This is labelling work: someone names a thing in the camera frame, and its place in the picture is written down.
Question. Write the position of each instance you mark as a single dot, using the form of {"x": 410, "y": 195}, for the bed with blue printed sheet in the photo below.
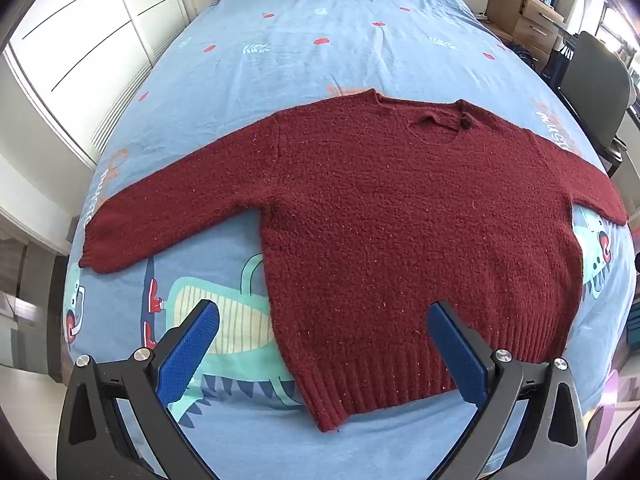
{"x": 325, "y": 35}

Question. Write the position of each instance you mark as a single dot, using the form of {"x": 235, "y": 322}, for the dark red knitted sweater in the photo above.
{"x": 400, "y": 210}

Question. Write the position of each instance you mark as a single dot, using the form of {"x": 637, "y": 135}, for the wooden drawer cabinet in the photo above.
{"x": 512, "y": 12}

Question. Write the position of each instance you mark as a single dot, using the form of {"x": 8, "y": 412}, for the dark cloth with white print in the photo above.
{"x": 560, "y": 65}

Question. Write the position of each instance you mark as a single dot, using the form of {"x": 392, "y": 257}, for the white wardrobe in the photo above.
{"x": 75, "y": 35}

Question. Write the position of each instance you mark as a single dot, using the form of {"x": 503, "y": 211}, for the grey office chair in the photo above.
{"x": 595, "y": 85}

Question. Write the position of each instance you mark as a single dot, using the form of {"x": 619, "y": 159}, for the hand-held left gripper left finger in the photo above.
{"x": 192, "y": 355}

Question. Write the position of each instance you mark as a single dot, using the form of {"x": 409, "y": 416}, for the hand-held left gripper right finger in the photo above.
{"x": 460, "y": 355}

